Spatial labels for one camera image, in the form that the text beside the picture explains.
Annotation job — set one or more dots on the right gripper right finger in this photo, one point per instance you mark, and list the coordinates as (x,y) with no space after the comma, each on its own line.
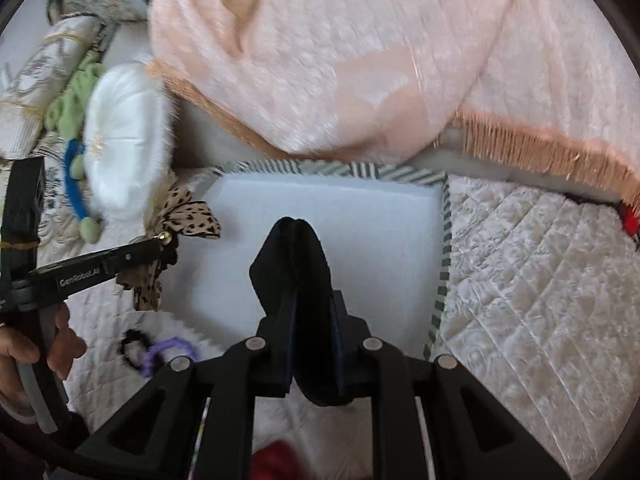
(329,366)

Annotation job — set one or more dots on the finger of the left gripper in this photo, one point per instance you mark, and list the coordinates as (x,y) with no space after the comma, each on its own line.
(147,259)

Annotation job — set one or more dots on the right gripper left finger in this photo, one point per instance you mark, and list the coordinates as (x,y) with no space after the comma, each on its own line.
(273,367)

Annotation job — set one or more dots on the leopard print hair bow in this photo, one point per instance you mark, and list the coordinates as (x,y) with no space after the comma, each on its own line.
(172,213)

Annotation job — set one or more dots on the red satin hair bow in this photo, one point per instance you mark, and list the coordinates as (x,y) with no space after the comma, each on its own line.
(277,461)

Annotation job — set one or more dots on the black fabric hair accessory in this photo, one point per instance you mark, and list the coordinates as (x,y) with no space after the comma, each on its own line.
(291,262)

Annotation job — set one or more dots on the person's left hand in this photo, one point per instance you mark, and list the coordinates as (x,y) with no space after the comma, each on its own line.
(16,348)

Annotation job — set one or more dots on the floral embroidered square pillow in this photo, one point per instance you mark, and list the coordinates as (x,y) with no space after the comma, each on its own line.
(59,229)

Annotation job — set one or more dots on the striped white tray box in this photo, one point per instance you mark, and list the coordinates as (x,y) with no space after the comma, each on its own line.
(382,229)

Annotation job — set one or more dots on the round white satin cushion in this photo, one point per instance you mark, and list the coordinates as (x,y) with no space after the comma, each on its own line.
(128,139)

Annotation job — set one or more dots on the green blue plush toy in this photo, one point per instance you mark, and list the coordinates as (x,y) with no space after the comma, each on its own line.
(66,116)

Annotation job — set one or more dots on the quilted cream bedspread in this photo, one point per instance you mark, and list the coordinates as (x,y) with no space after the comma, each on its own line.
(541,307)

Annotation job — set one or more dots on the beige striped bolster pillow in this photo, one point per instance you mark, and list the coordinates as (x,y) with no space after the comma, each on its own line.
(43,77)

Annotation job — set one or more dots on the pink fringed blanket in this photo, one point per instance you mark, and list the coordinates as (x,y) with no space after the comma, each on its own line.
(548,87)

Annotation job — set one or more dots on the small red object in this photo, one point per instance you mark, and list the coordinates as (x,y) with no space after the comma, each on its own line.
(630,221)

